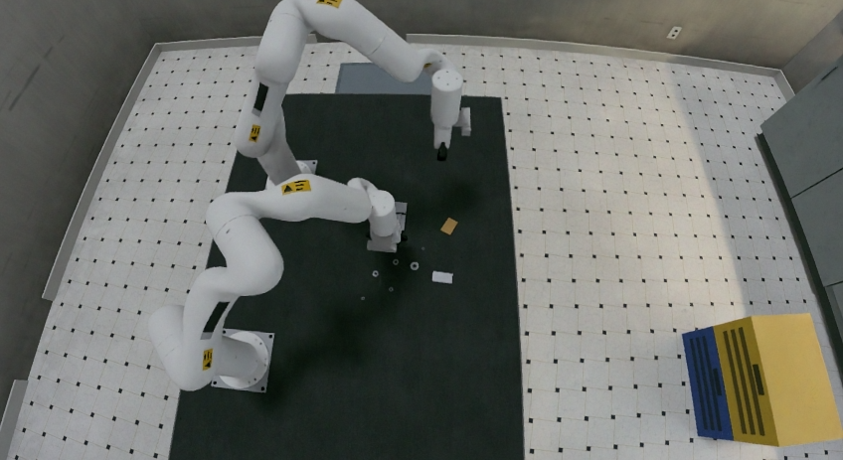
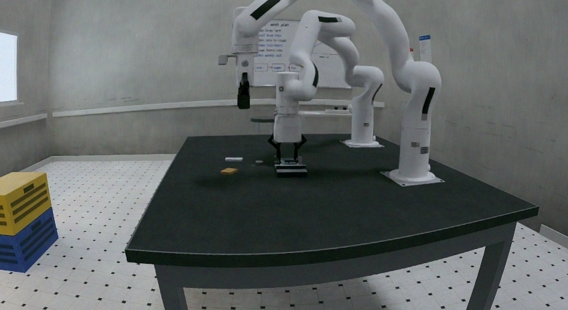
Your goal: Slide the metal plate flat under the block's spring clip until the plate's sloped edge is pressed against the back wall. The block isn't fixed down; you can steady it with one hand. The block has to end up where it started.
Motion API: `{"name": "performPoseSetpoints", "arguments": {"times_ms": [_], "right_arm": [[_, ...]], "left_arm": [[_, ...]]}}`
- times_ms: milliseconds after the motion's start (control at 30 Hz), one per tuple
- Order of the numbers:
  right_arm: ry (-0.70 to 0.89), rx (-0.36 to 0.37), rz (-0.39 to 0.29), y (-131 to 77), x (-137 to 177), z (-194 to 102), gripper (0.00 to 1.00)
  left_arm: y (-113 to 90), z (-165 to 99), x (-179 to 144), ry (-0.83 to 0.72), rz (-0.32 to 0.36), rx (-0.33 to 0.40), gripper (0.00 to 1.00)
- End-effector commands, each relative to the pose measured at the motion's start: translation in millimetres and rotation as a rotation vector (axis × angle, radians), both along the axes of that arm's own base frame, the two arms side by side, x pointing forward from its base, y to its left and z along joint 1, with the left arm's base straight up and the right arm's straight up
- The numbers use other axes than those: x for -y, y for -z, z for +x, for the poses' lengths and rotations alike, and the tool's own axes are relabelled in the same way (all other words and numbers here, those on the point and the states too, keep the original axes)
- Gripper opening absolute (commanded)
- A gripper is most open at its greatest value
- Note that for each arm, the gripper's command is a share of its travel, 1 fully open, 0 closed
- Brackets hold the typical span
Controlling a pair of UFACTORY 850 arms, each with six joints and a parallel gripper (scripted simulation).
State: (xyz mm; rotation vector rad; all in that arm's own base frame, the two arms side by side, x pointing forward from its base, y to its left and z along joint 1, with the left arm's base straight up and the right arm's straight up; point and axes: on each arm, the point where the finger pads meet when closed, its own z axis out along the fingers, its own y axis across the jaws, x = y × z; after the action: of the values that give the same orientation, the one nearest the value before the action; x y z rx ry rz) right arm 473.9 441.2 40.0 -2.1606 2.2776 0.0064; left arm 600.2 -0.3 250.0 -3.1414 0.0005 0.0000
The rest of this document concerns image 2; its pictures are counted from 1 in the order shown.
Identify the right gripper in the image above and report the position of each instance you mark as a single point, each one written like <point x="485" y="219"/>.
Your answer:
<point x="287" y="129"/>

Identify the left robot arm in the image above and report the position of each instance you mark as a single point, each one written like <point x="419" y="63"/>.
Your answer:
<point x="421" y="79"/>

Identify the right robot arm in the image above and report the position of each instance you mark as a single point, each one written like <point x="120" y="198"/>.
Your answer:
<point x="331" y="30"/>

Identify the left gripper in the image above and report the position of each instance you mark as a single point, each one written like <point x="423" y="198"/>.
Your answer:
<point x="242" y="72"/>

